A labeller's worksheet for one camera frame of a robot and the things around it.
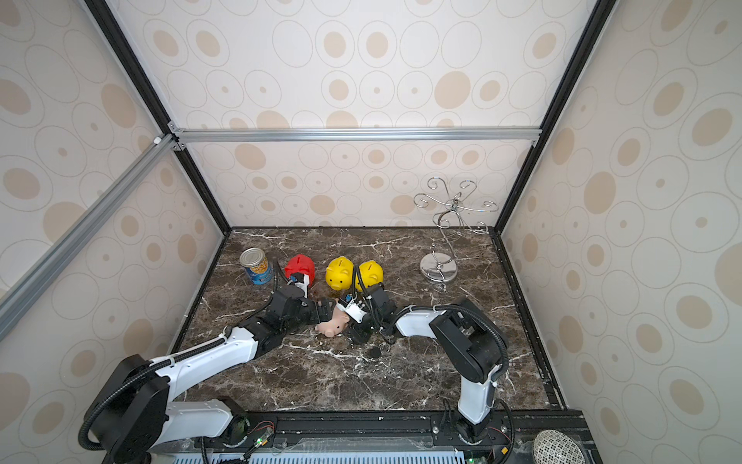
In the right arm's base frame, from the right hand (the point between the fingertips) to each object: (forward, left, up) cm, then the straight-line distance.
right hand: (359, 323), depth 92 cm
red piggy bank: (+16, +21, +10) cm, 28 cm away
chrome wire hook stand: (+24, -27, +1) cm, 36 cm away
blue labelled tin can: (+15, +35, +10) cm, 39 cm away
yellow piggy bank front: (+13, -4, +10) cm, 17 cm away
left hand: (+1, +6, +11) cm, 13 cm away
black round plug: (-9, -6, -1) cm, 10 cm away
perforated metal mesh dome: (-30, -51, -1) cm, 59 cm away
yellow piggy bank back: (+13, +7, +9) cm, 17 cm away
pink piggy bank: (-4, +6, +6) cm, 10 cm away
